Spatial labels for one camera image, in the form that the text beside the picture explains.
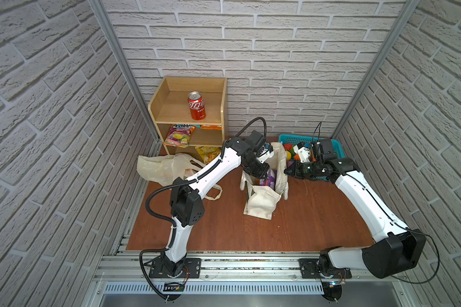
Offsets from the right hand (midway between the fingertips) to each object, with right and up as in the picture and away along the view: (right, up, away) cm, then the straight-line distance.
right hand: (286, 169), depth 77 cm
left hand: (-7, -2, +3) cm, 8 cm away
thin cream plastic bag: (-56, -1, +13) cm, 57 cm away
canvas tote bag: (-11, -13, 0) cm, 17 cm away
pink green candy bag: (-50, +16, +16) cm, 54 cm away
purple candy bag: (-6, -5, +4) cm, 9 cm away
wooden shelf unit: (-41, +24, +4) cm, 48 cm away
